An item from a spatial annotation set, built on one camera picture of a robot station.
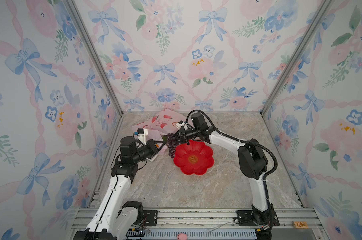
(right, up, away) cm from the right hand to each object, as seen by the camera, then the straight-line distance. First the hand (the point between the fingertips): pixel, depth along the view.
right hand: (169, 139), depth 81 cm
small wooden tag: (+64, -40, -10) cm, 77 cm away
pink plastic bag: (-6, +8, +9) cm, 13 cm away
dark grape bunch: (+2, -1, -2) cm, 3 cm away
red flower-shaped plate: (+15, -13, +14) cm, 24 cm away
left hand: (-1, 0, -9) cm, 9 cm away
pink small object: (+7, -43, -13) cm, 45 cm away
